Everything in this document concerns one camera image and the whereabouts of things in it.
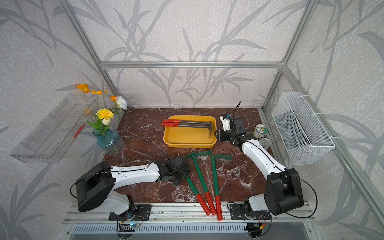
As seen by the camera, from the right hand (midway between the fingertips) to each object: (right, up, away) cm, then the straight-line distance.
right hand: (217, 131), depth 86 cm
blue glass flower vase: (-63, -6, +1) cm, 63 cm away
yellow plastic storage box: (-24, -5, +15) cm, 29 cm away
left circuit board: (-44, -45, -15) cm, 65 cm away
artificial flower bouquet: (-59, +9, -11) cm, 60 cm away
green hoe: (-15, -15, +5) cm, 21 cm away
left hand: (-15, -25, -3) cm, 29 cm away
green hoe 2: (0, -34, -10) cm, 35 cm away
